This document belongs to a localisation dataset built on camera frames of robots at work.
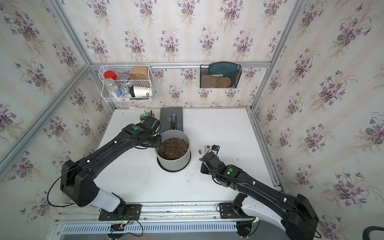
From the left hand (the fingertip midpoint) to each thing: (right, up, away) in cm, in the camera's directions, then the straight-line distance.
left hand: (161, 144), depth 82 cm
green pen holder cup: (-14, +18, +16) cm, 28 cm away
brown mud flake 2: (+22, -5, +6) cm, 23 cm away
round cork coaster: (+38, +39, +15) cm, 57 cm away
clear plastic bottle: (-31, +34, +7) cm, 47 cm away
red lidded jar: (-34, +43, +10) cm, 56 cm away
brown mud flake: (+28, -3, +13) cm, 31 cm away
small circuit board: (-19, -39, -11) cm, 45 cm away
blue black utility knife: (+4, +13, +22) cm, 26 cm away
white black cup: (-15, +32, +10) cm, 37 cm away
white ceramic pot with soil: (+7, -5, +2) cm, 9 cm away
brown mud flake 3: (+23, -10, +9) cm, 26 cm away
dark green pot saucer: (+7, -15, +2) cm, 17 cm away
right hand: (+24, -10, -2) cm, 26 cm away
